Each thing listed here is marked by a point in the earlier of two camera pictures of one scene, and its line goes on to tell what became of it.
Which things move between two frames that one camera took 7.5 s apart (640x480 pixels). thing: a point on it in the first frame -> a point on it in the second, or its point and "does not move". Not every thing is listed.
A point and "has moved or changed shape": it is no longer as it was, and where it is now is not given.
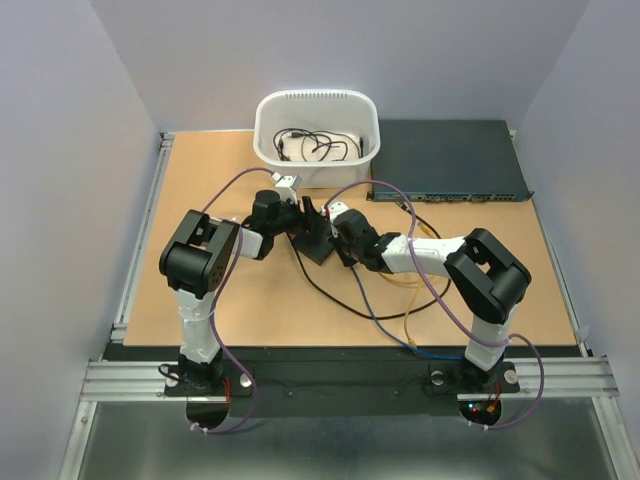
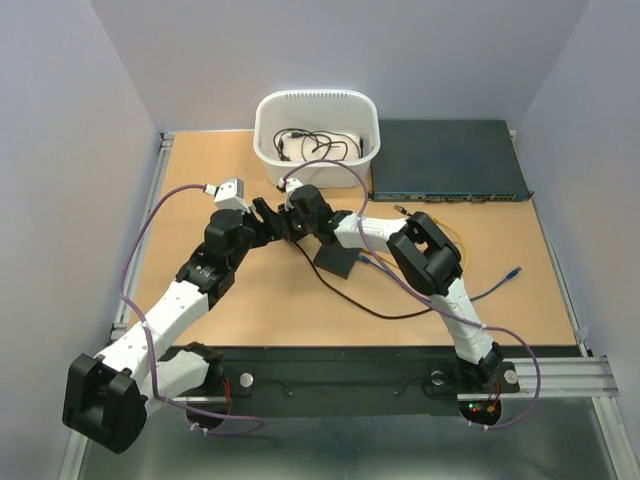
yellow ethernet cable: (416, 282) has moved or changed shape
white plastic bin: (327, 138) does not move
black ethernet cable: (366, 313) has moved or changed shape
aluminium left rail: (142, 236) does not move
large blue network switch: (447, 160) does not move
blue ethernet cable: (410, 347) has moved or changed shape
